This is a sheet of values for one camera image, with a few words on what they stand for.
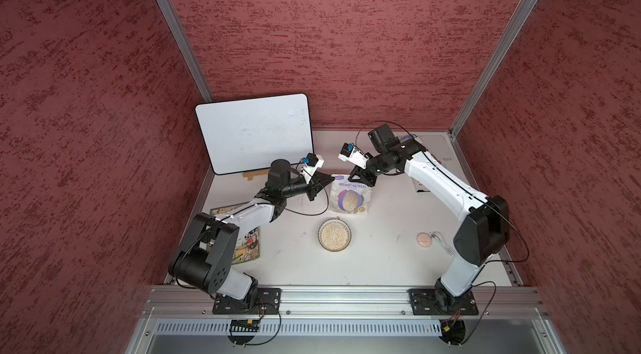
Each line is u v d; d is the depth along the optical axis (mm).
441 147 1173
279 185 675
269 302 741
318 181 755
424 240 857
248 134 934
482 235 446
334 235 818
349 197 867
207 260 437
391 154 607
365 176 723
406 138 1168
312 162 709
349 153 712
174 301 1474
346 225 849
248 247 834
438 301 669
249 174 965
